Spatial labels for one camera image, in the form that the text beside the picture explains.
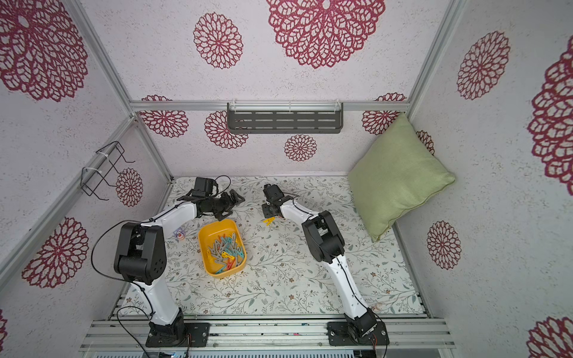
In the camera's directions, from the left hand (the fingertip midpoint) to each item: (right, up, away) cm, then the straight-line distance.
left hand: (239, 204), depth 95 cm
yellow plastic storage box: (-7, -18, -3) cm, 20 cm away
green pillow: (+62, +13, -10) cm, 64 cm away
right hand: (+11, -1, +12) cm, 16 cm away
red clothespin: (-3, -24, -5) cm, 25 cm away
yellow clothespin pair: (+12, -8, +8) cm, 16 cm away
